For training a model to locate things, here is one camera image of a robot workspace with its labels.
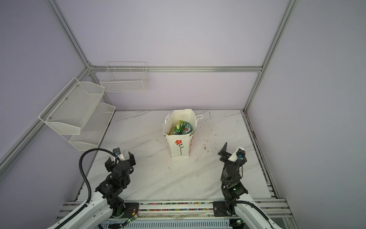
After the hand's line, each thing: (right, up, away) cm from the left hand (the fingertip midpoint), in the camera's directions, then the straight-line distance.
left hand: (119, 156), depth 79 cm
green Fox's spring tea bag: (+35, +16, +12) cm, 40 cm away
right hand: (+64, +6, -2) cm, 64 cm away
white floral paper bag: (+34, +6, +1) cm, 35 cm away
